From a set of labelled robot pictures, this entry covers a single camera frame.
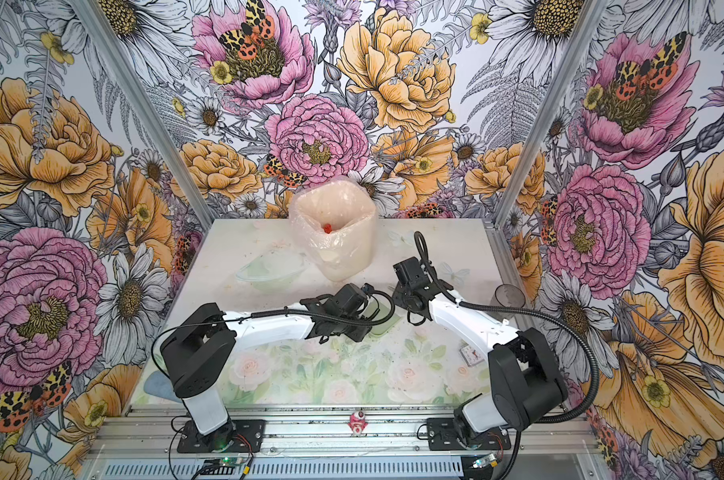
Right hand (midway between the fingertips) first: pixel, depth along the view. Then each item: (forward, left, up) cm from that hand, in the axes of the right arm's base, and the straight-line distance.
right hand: (401, 305), depth 88 cm
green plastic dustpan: (-8, +6, +11) cm, 15 cm away
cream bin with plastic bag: (+14, +15, +8) cm, 22 cm away
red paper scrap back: (+15, +20, +18) cm, 31 cm away
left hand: (-5, +12, -5) cm, 14 cm away
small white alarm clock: (-13, -18, -7) cm, 24 cm away
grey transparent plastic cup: (+1, -31, +2) cm, 31 cm away
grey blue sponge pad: (-18, +66, -5) cm, 68 cm away
